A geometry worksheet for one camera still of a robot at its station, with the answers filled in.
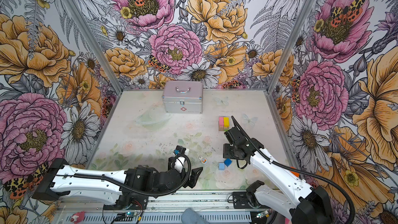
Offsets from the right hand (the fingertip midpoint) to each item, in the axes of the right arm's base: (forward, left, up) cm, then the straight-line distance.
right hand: (229, 157), depth 80 cm
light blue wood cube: (-2, +4, -6) cm, 8 cm away
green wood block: (+20, -1, -6) cm, 20 cm away
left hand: (-8, +18, +9) cm, 22 cm away
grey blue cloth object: (-23, +20, -4) cm, 31 cm away
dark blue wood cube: (0, 0, -7) cm, 7 cm away
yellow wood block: (+24, -2, -3) cm, 24 cm away
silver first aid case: (+37, +25, +6) cm, 45 cm away
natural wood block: (+21, +2, -5) cm, 21 cm away
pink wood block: (+26, +2, -5) cm, 26 cm away
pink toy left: (-23, +67, -3) cm, 71 cm away
